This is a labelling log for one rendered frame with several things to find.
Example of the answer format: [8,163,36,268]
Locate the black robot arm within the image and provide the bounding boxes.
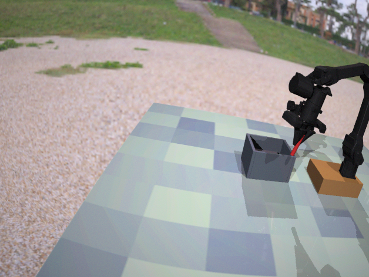
[287,62,369,180]

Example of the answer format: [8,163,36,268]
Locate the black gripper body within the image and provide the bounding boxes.
[282,99,326,133]

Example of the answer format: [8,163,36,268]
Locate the red peg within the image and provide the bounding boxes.
[290,135,305,156]

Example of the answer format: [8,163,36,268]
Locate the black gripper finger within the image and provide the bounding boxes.
[300,127,316,144]
[293,127,307,146]

